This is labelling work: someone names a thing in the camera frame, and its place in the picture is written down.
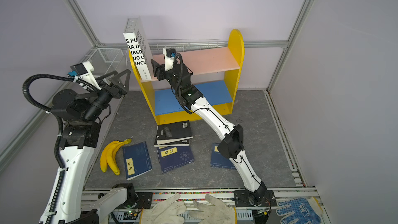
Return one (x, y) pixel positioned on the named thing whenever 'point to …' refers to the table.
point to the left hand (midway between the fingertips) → (124, 73)
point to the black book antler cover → (179, 143)
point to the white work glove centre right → (219, 212)
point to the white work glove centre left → (167, 211)
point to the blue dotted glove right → (307, 210)
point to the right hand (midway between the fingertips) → (158, 60)
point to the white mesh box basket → (107, 60)
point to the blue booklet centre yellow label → (173, 157)
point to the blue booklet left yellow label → (137, 160)
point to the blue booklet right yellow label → (218, 159)
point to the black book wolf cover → (173, 131)
